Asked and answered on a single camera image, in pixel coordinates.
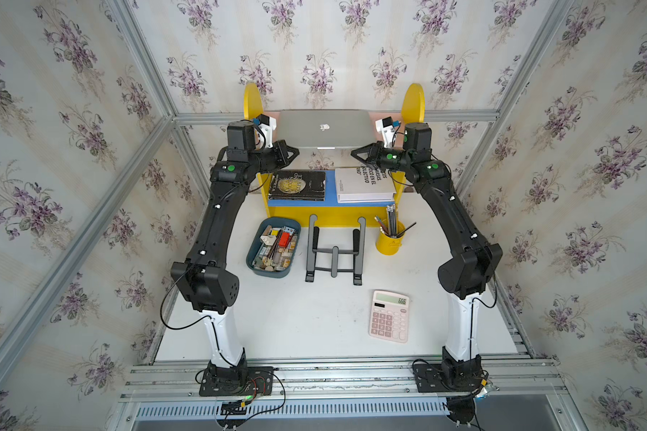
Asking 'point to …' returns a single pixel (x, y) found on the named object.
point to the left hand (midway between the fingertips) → (305, 152)
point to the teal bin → (255, 241)
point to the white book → (358, 185)
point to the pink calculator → (389, 316)
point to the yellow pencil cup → (388, 245)
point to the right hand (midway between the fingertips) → (355, 153)
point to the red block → (284, 239)
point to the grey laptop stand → (314, 248)
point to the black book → (297, 185)
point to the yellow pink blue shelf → (327, 212)
